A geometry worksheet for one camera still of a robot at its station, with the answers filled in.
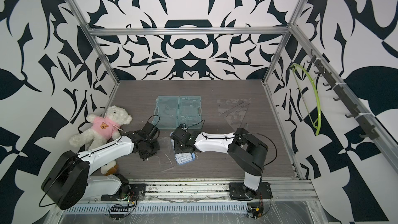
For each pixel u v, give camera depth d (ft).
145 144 2.17
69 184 1.34
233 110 3.51
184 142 2.17
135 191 2.43
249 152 1.53
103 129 2.83
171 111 3.61
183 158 2.72
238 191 2.45
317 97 2.21
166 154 2.81
